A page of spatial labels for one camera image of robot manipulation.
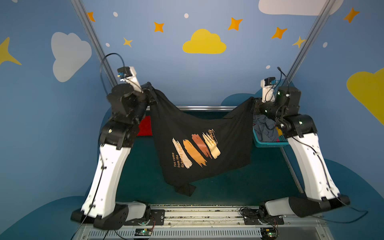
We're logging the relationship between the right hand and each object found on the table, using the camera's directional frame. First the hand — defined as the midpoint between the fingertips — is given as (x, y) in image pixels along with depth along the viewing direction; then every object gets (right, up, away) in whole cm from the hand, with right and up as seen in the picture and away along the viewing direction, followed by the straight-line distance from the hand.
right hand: (255, 97), depth 66 cm
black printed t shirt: (-27, -24, +2) cm, 36 cm away
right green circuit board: (+9, -65, +5) cm, 66 cm away
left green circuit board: (-53, -65, +5) cm, 84 cm away
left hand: (-45, +3, -10) cm, 46 cm away
